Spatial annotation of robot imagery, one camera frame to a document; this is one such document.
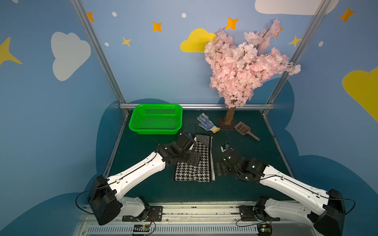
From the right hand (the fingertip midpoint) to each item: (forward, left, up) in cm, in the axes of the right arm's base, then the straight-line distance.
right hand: (225, 161), depth 79 cm
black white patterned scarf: (-3, +10, -9) cm, 14 cm away
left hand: (+1, +18, +4) cm, 18 cm away
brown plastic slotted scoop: (+34, -20, -14) cm, 42 cm away
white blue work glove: (+36, +9, -11) cm, 39 cm away
